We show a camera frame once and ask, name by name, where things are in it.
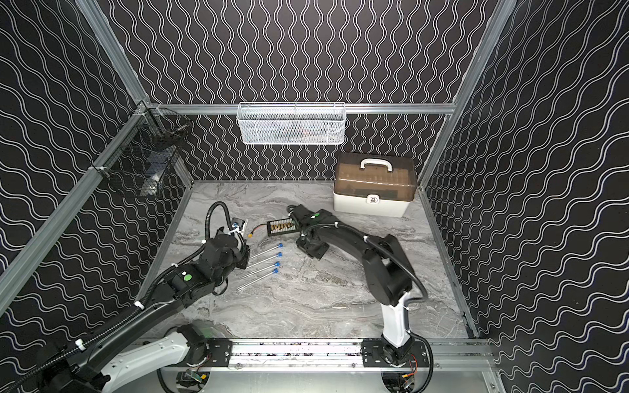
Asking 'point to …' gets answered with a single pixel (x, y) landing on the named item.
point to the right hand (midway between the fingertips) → (306, 251)
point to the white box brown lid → (373, 184)
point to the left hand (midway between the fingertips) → (242, 237)
